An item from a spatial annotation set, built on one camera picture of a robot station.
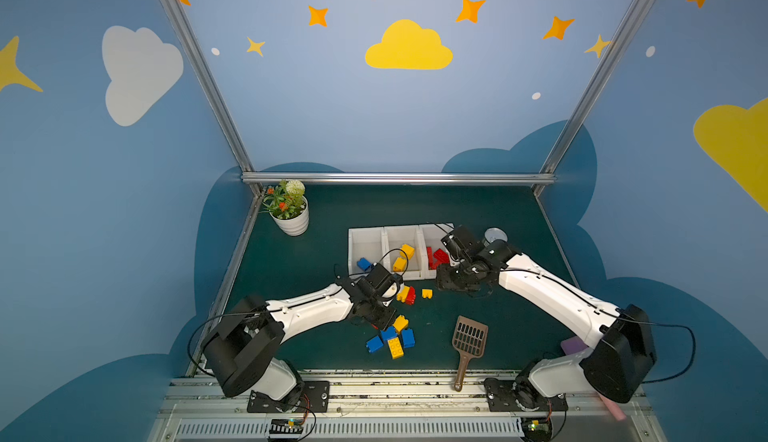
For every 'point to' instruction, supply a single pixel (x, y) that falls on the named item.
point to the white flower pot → (294, 227)
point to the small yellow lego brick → (427, 293)
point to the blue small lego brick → (364, 263)
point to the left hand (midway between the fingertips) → (390, 315)
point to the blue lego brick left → (374, 344)
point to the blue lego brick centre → (389, 333)
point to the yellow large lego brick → (402, 294)
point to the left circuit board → (286, 429)
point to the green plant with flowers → (285, 201)
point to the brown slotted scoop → (469, 341)
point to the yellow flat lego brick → (395, 347)
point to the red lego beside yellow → (411, 296)
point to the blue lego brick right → (408, 338)
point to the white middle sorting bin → (393, 238)
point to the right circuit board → (536, 429)
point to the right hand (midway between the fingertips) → (446, 280)
